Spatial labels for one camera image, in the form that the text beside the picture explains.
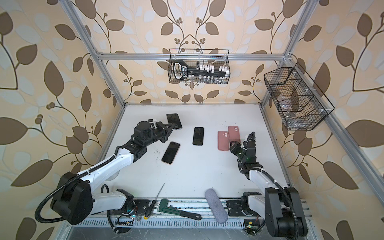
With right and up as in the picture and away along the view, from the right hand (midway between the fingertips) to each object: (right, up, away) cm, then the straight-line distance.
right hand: (233, 144), depth 89 cm
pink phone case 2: (+4, +5, +13) cm, 15 cm away
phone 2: (-39, -7, +6) cm, 40 cm away
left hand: (-33, +14, -13) cm, 38 cm away
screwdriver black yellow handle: (-45, -29, -16) cm, 56 cm away
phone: (-35, +16, -5) cm, 39 cm away
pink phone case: (-4, 0, +12) cm, 13 cm away
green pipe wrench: (-39, -29, -15) cm, 51 cm away
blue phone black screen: (-21, +3, +15) cm, 26 cm away
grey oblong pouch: (-12, -27, -17) cm, 34 cm away
